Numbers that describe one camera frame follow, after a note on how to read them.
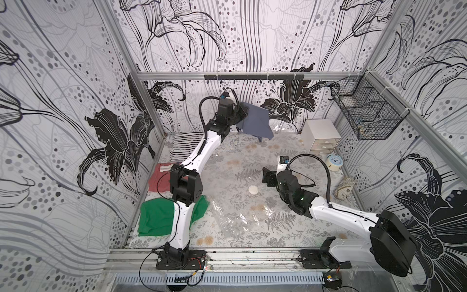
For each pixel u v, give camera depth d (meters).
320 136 0.98
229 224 0.78
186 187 0.55
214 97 0.74
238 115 0.75
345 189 0.89
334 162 0.99
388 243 0.41
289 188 0.61
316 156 0.65
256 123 0.85
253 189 0.93
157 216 0.85
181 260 0.64
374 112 0.88
